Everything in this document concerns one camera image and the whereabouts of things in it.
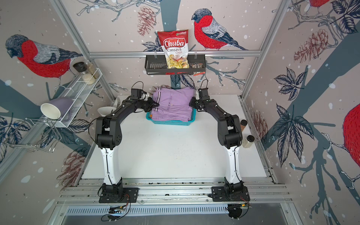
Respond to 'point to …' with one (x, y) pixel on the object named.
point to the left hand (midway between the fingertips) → (160, 101)
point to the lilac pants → (174, 104)
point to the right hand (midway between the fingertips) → (189, 101)
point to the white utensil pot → (105, 110)
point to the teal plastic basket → (162, 122)
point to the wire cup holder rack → (42, 134)
